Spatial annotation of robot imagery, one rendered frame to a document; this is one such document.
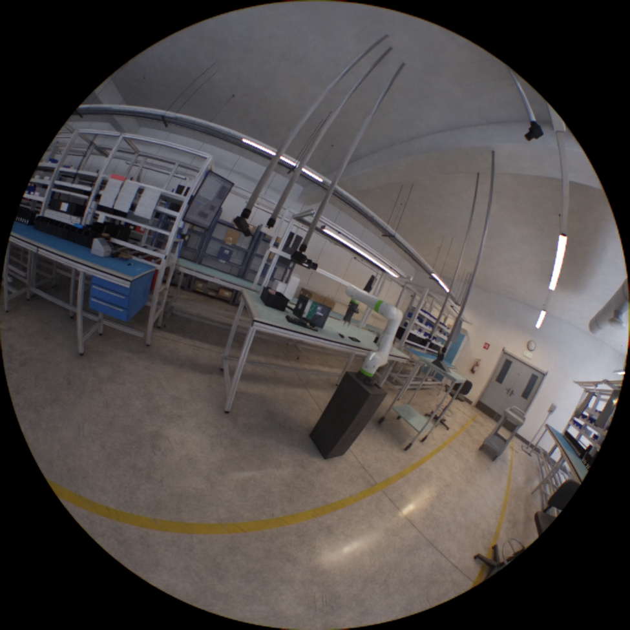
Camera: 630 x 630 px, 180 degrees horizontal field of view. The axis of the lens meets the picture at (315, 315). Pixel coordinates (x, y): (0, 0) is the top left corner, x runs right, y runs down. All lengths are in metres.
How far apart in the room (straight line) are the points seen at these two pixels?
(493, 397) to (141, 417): 7.95
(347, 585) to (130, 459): 1.51
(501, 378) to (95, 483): 8.19
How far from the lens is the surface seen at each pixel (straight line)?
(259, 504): 1.51
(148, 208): 2.32
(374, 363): 1.62
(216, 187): 1.98
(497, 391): 7.54
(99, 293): 1.91
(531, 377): 7.56
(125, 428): 1.73
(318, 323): 1.82
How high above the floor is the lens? 1.37
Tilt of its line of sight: 9 degrees down
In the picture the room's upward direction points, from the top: 24 degrees clockwise
